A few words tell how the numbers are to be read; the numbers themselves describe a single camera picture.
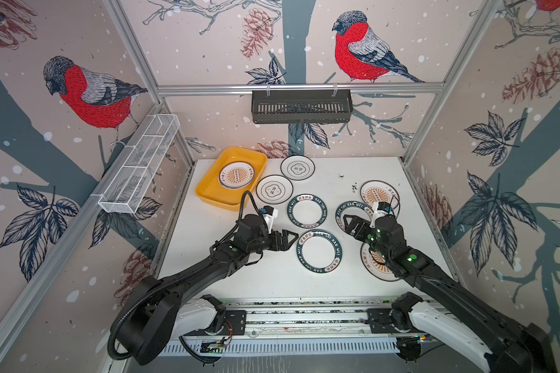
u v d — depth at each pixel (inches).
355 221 28.1
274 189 43.4
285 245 28.3
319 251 35.5
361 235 28.1
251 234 25.8
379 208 28.0
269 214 29.7
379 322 28.7
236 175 44.8
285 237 28.5
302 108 41.2
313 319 29.8
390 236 22.8
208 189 43.4
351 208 39.8
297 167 46.5
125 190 28.0
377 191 42.3
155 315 16.2
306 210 41.7
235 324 28.9
